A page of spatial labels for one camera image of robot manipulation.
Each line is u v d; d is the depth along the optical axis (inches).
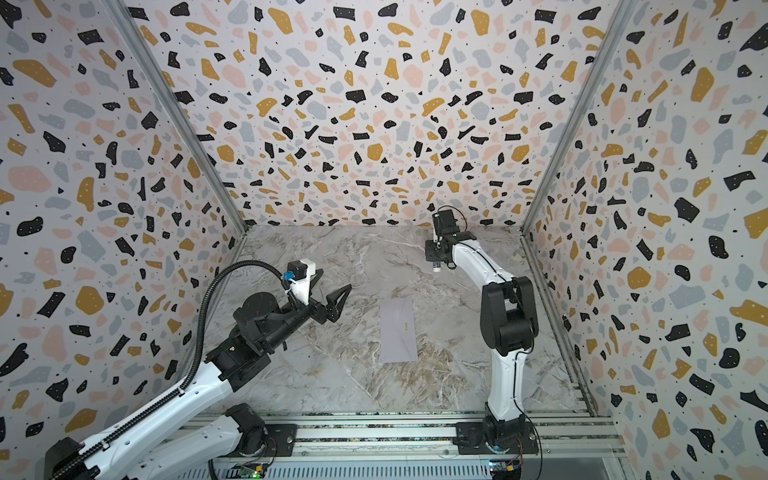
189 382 18.7
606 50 30.2
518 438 26.5
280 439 29.2
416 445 28.9
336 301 24.6
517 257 45.2
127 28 28.0
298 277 22.7
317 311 24.0
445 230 30.7
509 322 21.3
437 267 39.1
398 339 36.4
